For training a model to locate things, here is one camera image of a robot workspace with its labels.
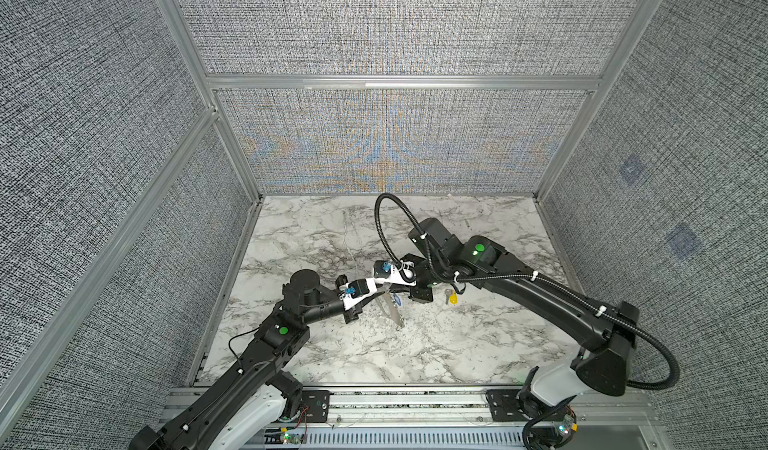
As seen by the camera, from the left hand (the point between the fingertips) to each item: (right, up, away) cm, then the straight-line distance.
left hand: (379, 286), depth 70 cm
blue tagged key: (+4, -3, +1) cm, 6 cm away
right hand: (+3, +1, +1) cm, 4 cm away
